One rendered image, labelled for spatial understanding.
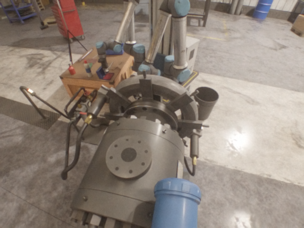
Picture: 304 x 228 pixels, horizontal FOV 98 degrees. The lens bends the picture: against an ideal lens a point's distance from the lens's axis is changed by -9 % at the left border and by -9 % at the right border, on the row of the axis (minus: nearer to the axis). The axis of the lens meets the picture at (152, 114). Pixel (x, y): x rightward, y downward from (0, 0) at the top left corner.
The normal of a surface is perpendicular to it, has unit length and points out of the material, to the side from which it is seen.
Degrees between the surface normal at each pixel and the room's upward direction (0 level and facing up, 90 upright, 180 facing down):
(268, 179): 0
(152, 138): 16
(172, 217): 11
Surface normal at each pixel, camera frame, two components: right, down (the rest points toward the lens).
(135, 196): 0.24, -0.62
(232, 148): 0.00, -0.67
